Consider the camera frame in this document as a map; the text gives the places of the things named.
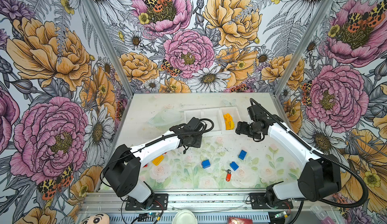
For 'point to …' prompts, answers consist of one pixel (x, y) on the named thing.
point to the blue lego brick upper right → (242, 154)
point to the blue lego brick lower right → (234, 166)
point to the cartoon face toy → (99, 218)
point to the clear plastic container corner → (320, 213)
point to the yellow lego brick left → (157, 160)
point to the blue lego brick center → (205, 164)
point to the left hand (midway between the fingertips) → (194, 145)
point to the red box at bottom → (237, 220)
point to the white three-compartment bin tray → (216, 114)
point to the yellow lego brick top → (228, 118)
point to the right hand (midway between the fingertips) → (242, 135)
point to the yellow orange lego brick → (228, 125)
